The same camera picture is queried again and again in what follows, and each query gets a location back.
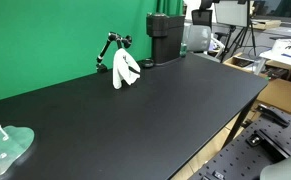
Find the white cloth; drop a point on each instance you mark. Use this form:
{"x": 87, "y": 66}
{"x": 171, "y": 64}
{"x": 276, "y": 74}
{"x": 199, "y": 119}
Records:
{"x": 121, "y": 66}

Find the small black round cap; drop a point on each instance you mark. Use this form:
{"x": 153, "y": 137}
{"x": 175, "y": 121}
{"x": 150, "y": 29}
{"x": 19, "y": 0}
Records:
{"x": 147, "y": 63}

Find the black coffee machine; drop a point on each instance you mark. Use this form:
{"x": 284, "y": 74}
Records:
{"x": 165, "y": 36}

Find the grey office chair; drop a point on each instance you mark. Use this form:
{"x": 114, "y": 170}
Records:
{"x": 198, "y": 37}

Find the black table leg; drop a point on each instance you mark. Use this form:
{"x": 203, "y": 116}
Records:
{"x": 236, "y": 128}

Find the open cardboard tray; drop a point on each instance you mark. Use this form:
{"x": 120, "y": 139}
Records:
{"x": 243, "y": 63}

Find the black tripod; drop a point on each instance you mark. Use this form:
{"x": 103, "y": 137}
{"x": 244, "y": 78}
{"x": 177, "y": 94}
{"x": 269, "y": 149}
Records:
{"x": 243, "y": 36}

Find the white board panel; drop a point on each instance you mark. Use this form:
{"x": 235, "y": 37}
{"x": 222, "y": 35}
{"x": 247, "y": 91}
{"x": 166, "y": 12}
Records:
{"x": 231, "y": 13}

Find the black perforated breadboard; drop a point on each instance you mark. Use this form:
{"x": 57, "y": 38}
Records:
{"x": 238, "y": 160}

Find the green backdrop curtain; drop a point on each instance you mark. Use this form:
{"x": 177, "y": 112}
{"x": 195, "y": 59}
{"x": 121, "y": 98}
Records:
{"x": 35, "y": 40}

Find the black clamp with silver screw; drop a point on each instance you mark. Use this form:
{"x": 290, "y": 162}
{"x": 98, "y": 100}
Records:
{"x": 256, "y": 140}

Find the brown cardboard box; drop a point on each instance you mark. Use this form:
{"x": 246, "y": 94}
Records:
{"x": 280, "y": 95}

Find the flat wooden tray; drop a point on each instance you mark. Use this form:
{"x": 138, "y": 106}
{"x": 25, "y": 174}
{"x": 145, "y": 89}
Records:
{"x": 266, "y": 24}

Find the clear green plastic plate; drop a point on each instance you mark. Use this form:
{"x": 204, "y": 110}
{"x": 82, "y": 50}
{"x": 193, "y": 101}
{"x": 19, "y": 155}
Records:
{"x": 15, "y": 140}

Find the white side table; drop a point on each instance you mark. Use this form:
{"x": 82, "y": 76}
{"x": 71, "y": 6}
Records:
{"x": 281, "y": 60}

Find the white plastic screw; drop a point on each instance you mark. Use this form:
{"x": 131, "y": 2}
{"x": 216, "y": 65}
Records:
{"x": 2, "y": 131}
{"x": 3, "y": 155}

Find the white crumpled sheet pile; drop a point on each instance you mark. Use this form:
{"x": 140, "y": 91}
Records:
{"x": 290, "y": 46}

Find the grey rounded housing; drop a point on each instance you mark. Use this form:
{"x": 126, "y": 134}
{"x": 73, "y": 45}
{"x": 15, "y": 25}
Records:
{"x": 285, "y": 170}

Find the small black bracket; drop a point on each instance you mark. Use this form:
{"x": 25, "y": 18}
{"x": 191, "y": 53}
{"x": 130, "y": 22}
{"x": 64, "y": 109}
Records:
{"x": 218, "y": 175}

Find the long black metal bracket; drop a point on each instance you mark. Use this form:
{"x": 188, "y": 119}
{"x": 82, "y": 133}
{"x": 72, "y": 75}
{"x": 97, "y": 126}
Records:
{"x": 272, "y": 115}

